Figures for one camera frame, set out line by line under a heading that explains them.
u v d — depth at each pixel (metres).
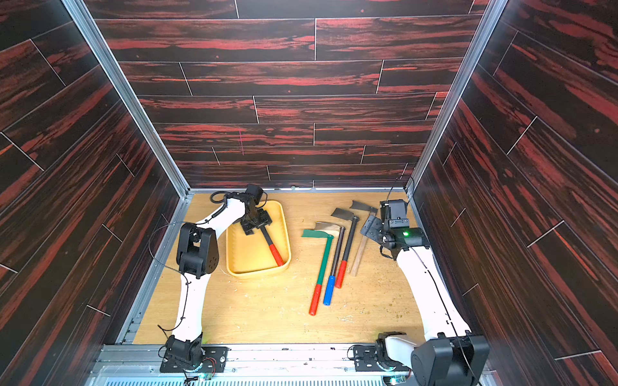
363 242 1.01
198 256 0.61
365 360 0.73
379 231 0.72
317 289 0.88
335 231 1.05
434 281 0.44
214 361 0.72
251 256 1.00
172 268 0.60
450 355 0.37
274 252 0.93
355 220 1.07
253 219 0.89
